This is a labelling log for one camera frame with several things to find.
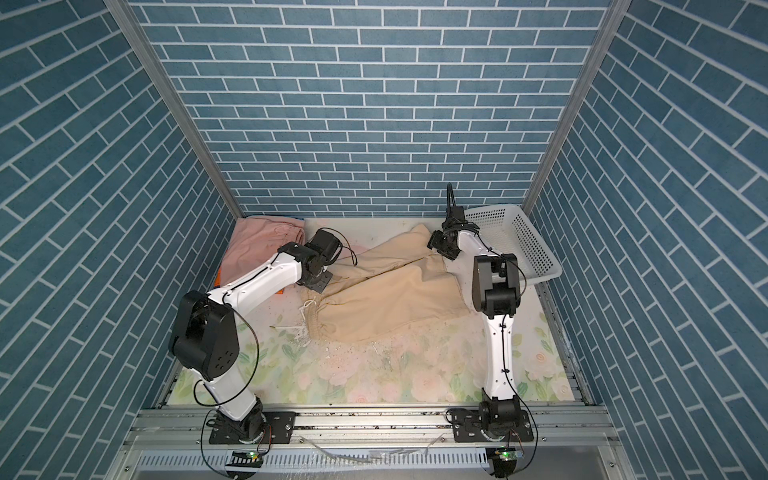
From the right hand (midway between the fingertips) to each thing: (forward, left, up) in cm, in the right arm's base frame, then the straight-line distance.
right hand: (433, 243), depth 110 cm
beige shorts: (-20, +13, -2) cm, 24 cm away
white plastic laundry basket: (+11, -30, -2) cm, 32 cm away
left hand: (-24, +37, +8) cm, 45 cm away
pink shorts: (-10, +62, +7) cm, 63 cm away
